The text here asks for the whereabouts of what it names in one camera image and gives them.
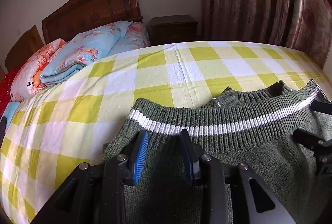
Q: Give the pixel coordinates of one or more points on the yellow checked bed sheet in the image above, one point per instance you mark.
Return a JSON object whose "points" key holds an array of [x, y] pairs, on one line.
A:
{"points": [[103, 99]]}

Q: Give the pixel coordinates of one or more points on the black object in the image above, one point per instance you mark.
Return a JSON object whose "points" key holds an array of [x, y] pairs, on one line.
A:
{"points": [[2, 130]]}

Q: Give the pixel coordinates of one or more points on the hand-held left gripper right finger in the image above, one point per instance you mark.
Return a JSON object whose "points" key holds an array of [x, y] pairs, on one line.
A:
{"points": [[187, 154]]}

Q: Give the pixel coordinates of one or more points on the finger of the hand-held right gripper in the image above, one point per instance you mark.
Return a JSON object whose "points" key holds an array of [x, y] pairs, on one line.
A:
{"points": [[311, 139], [323, 107]]}

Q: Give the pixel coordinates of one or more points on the white wall socket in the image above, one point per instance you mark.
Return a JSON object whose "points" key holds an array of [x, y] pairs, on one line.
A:
{"points": [[18, 31]]}

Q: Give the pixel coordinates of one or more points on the small wooden headboard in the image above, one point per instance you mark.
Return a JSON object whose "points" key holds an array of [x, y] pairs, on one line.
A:
{"points": [[26, 47]]}

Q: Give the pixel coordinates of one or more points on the folded blue floral quilt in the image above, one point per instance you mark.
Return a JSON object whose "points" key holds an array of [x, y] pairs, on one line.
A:
{"points": [[85, 47]]}

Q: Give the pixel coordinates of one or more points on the pink orange floral pillow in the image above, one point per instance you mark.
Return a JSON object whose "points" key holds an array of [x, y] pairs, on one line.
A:
{"points": [[33, 68]]}

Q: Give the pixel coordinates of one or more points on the pink blue floral pillow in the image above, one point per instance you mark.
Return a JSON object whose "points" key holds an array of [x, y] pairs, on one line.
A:
{"points": [[134, 37]]}

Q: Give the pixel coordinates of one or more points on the light blue cloth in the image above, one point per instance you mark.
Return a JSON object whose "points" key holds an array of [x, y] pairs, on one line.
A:
{"points": [[13, 112]]}

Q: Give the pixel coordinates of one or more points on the green knit sweater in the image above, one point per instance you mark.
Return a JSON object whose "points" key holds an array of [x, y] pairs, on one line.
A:
{"points": [[259, 151]]}

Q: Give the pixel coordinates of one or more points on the large carved wooden headboard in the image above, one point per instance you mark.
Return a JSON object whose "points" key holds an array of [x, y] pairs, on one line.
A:
{"points": [[93, 11]]}

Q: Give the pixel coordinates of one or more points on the dark wooden nightstand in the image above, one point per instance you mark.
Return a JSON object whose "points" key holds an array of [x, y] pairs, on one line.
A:
{"points": [[173, 29]]}

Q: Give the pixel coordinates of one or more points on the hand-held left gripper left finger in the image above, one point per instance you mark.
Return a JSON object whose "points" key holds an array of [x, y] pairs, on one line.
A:
{"points": [[138, 159]]}

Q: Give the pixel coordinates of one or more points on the red patterned blanket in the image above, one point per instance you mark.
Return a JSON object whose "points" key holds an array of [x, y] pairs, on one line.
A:
{"points": [[6, 89]]}

